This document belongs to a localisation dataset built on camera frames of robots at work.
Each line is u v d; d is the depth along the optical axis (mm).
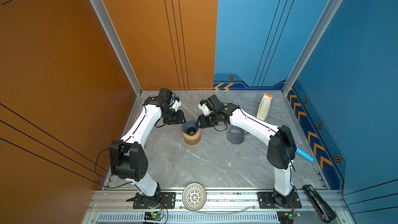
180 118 739
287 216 705
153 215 709
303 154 871
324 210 710
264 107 1023
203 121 752
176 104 793
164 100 670
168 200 737
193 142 932
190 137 850
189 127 875
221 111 659
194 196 740
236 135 868
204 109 787
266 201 725
